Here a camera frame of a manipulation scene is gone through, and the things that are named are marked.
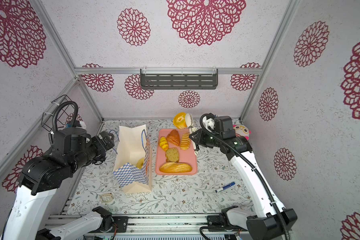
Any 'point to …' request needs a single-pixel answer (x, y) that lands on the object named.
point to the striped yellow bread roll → (185, 141)
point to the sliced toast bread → (172, 155)
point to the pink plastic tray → (188, 156)
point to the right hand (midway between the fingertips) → (191, 134)
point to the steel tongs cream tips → (189, 120)
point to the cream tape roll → (106, 197)
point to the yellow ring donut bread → (179, 120)
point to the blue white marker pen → (228, 185)
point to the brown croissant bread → (173, 137)
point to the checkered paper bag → (133, 167)
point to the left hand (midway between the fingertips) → (106, 143)
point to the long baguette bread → (175, 167)
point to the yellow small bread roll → (163, 143)
